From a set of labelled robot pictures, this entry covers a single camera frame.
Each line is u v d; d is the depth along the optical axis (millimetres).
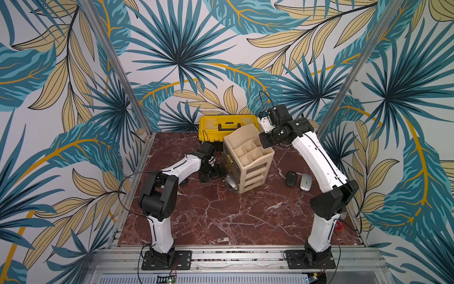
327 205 471
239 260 751
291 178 975
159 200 495
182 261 731
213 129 982
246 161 780
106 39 760
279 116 598
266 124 720
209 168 811
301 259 732
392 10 690
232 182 928
